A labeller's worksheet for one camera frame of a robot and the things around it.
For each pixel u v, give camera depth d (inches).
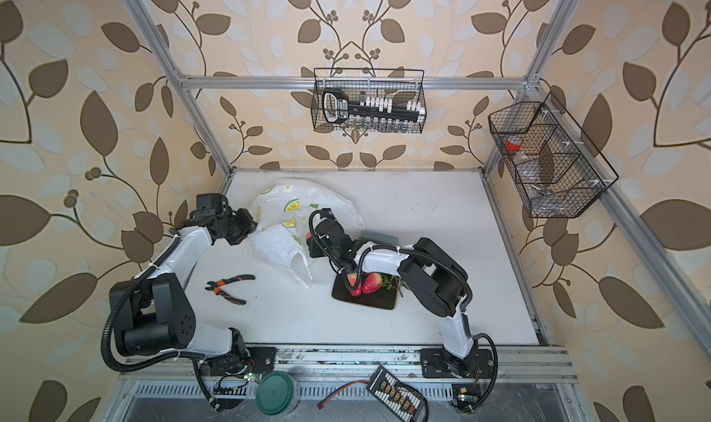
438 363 28.8
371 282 32.2
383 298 33.8
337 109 33.4
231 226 29.5
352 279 33.8
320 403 27.2
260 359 29.3
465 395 27.9
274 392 24.4
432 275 20.7
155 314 17.1
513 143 34.7
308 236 34.9
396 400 26.8
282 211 38.8
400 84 35.9
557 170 28.9
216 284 34.8
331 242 27.8
